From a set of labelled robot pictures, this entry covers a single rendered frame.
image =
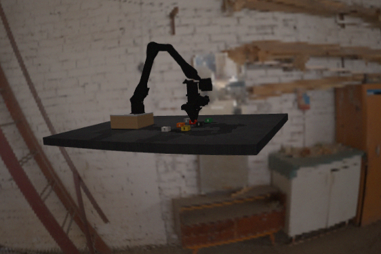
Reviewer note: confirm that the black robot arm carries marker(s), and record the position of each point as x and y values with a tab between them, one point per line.
137	104

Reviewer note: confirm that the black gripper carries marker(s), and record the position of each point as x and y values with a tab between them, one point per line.
192	108

